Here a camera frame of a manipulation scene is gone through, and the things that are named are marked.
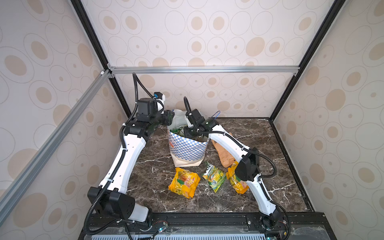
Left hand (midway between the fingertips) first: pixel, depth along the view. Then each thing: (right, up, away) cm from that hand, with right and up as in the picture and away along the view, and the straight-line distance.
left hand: (174, 110), depth 72 cm
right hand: (+4, -11, +18) cm, 21 cm away
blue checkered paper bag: (+4, -21, +10) cm, 24 cm away
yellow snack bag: (+34, -40, +8) cm, 53 cm away
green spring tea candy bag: (+21, -36, +12) cm, 43 cm away
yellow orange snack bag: (+4, -38, +8) cm, 39 cm away
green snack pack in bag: (0, -9, +23) cm, 25 cm away
